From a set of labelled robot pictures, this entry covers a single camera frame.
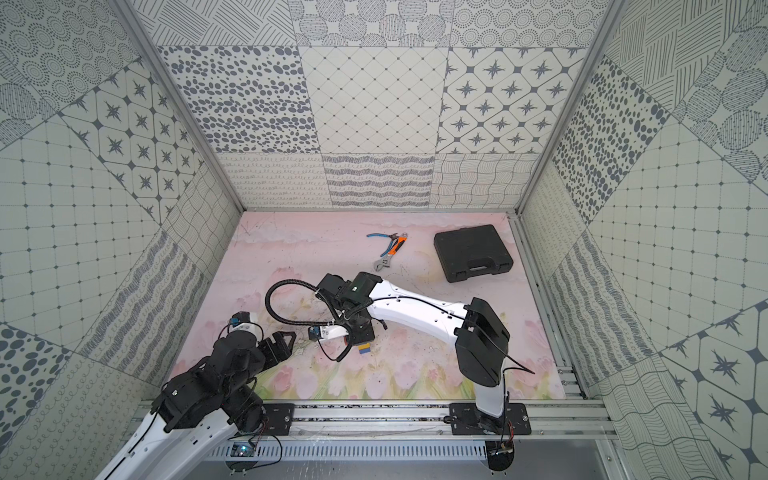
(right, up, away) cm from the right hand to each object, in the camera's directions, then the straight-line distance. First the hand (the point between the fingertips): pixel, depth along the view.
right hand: (362, 328), depth 79 cm
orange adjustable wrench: (+9, +20, +30) cm, 37 cm away
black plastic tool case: (+36, +20, +25) cm, 48 cm away
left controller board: (-28, -27, -7) cm, 40 cm away
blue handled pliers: (+8, +25, +35) cm, 43 cm away
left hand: (-18, -2, -5) cm, 18 cm away
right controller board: (+35, -28, -7) cm, 45 cm away
